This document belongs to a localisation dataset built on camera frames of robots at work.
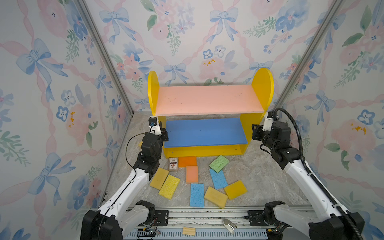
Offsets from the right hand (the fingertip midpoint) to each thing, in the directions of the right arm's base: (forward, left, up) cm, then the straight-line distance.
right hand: (253, 124), depth 77 cm
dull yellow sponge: (-19, +51, -26) cm, 60 cm away
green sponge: (-10, +15, -25) cm, 31 cm away
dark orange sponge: (-8, +37, -26) cm, 46 cm away
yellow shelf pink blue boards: (+28, +19, -28) cm, 44 cm away
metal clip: (-42, +13, -25) cm, 51 cm away
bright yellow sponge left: (-24, +44, -26) cm, 56 cm away
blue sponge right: (-19, +16, -26) cm, 36 cm away
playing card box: (-11, +43, -25) cm, 51 cm away
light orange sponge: (-17, +32, -26) cm, 45 cm away
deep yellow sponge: (-25, +8, -27) cm, 37 cm away
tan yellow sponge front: (-29, +19, -26) cm, 43 cm away
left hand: (-1, +48, +4) cm, 48 cm away
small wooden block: (-44, +33, -26) cm, 61 cm away
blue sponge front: (-28, +29, -26) cm, 48 cm away
